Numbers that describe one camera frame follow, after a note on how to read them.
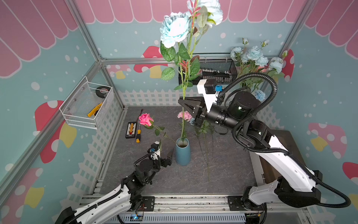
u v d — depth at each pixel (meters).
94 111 0.72
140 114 1.16
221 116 0.41
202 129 1.02
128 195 0.55
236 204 0.77
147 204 0.74
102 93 0.80
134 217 0.72
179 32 0.28
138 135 1.02
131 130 1.03
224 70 0.92
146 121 0.56
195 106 0.41
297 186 0.39
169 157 0.69
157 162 0.66
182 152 0.75
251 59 0.73
